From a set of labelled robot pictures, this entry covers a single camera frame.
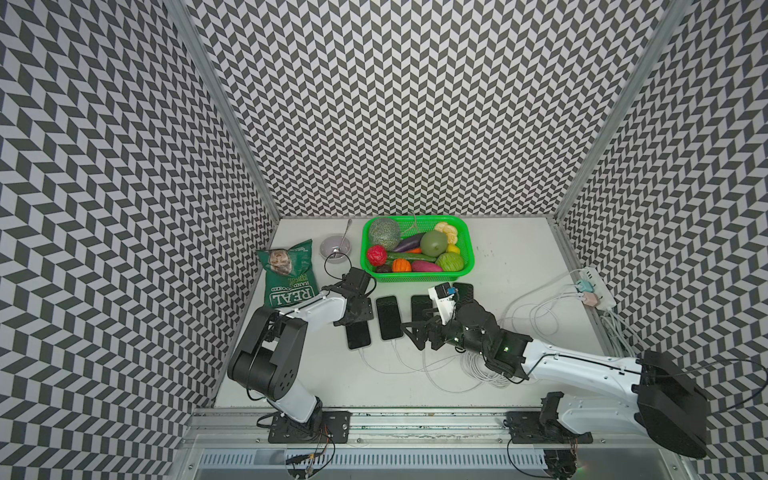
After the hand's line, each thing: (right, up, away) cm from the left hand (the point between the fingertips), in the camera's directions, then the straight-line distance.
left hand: (357, 316), depth 93 cm
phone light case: (+1, -4, -5) cm, 7 cm away
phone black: (+34, +8, +1) cm, 35 cm away
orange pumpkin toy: (+14, +16, +3) cm, 21 cm away
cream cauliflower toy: (+32, +27, +14) cm, 44 cm away
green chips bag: (-23, +13, +6) cm, 27 cm away
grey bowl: (-11, +23, +11) cm, 28 cm away
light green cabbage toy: (+30, +17, +2) cm, 34 cm away
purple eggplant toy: (+17, +23, +11) cm, 31 cm away
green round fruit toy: (+25, +23, +7) cm, 35 cm away
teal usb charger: (+74, +9, +4) cm, 75 cm away
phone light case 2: (+10, 0, 0) cm, 10 cm away
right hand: (+17, +2, -18) cm, 25 cm away
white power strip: (+79, +5, +1) cm, 79 cm away
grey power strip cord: (+80, -5, -4) cm, 80 cm away
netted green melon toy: (+8, +27, +6) cm, 29 cm away
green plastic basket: (+17, +30, +12) cm, 36 cm away
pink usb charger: (+74, +5, +1) cm, 75 cm away
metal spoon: (-9, +21, +13) cm, 26 cm away
